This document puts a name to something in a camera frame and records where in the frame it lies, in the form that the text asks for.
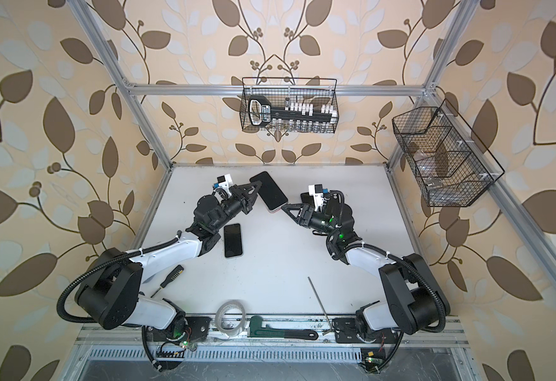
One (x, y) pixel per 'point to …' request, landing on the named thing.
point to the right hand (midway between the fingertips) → (284, 211)
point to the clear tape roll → (218, 313)
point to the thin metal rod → (322, 305)
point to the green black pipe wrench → (257, 329)
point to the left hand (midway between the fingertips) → (264, 183)
